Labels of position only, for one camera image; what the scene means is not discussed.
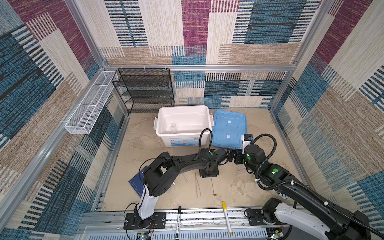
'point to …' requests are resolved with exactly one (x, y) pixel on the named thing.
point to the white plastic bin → (181, 125)
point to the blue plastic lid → (228, 129)
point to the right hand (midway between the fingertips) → (234, 151)
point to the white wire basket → (82, 120)
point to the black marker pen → (178, 222)
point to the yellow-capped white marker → (224, 207)
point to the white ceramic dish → (182, 131)
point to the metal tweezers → (198, 185)
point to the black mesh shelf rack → (144, 90)
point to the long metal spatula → (214, 194)
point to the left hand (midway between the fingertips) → (213, 174)
